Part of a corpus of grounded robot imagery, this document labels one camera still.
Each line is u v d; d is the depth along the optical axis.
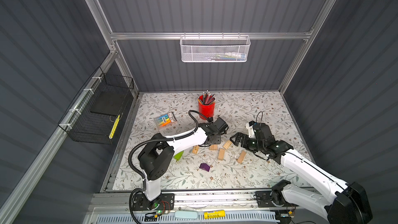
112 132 0.67
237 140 0.72
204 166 0.83
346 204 0.39
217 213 0.69
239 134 0.72
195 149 0.89
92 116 0.72
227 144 0.91
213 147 0.91
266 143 0.62
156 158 0.48
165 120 1.03
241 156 0.89
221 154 0.87
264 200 0.74
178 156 0.86
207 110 1.04
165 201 0.73
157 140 0.50
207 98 0.99
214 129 0.68
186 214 0.69
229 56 0.91
